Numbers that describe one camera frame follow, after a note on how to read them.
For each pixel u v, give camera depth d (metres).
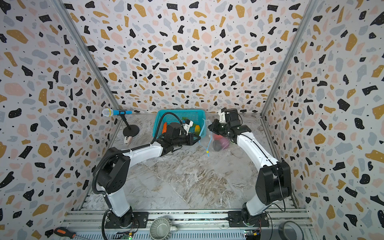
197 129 1.06
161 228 0.72
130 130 1.08
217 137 0.97
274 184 0.44
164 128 1.10
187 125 0.82
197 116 1.13
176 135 0.74
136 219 0.73
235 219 0.73
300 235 0.69
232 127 0.66
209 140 0.98
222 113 0.79
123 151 0.51
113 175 0.47
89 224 0.73
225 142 0.98
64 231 0.69
